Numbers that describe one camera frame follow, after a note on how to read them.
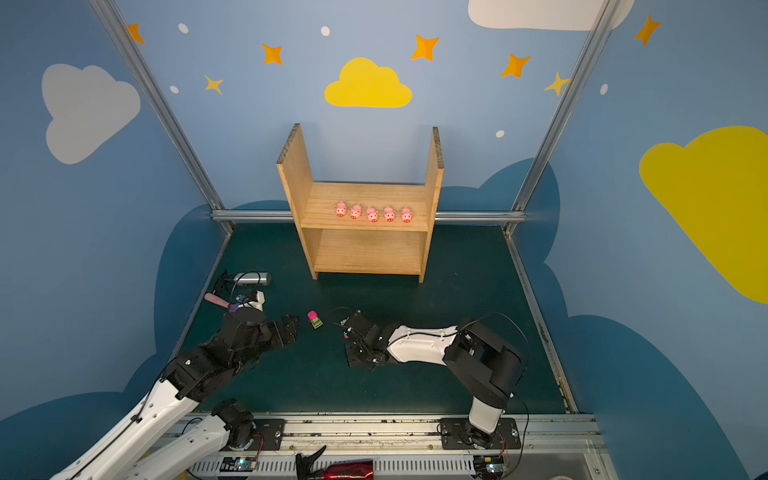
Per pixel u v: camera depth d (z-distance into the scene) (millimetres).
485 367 459
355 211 841
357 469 671
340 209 859
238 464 706
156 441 461
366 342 677
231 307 957
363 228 857
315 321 928
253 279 1015
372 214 838
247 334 547
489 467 714
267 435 746
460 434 749
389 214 839
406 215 841
